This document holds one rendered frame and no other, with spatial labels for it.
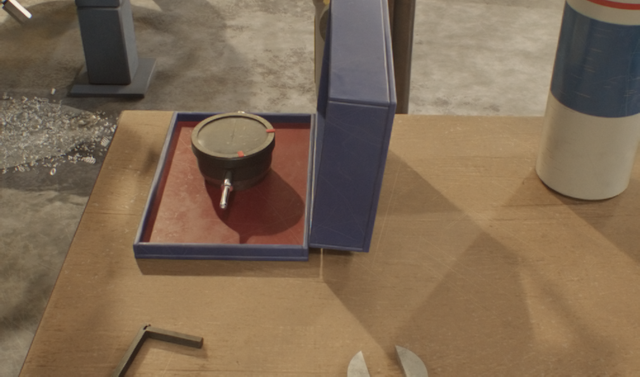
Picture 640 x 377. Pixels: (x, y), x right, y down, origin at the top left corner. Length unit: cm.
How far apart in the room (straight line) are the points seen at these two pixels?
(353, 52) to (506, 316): 18
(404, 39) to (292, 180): 37
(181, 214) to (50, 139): 100
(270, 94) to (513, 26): 59
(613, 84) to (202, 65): 127
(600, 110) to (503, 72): 118
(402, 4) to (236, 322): 50
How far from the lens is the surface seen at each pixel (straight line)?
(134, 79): 172
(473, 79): 173
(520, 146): 67
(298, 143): 65
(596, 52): 57
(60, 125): 162
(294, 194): 60
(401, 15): 93
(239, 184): 60
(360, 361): 48
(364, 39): 54
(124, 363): 49
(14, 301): 127
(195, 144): 60
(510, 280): 55
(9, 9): 143
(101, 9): 163
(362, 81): 50
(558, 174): 62
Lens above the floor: 83
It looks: 36 degrees down
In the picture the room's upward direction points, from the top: straight up
